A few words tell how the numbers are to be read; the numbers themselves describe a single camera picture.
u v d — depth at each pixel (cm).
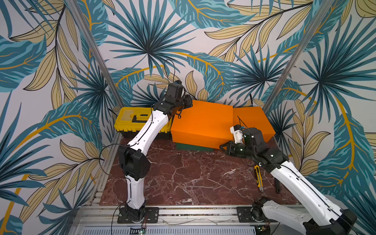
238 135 65
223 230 130
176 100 62
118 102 114
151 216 74
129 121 90
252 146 53
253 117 121
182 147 90
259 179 84
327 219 38
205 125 90
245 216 73
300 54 85
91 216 75
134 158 47
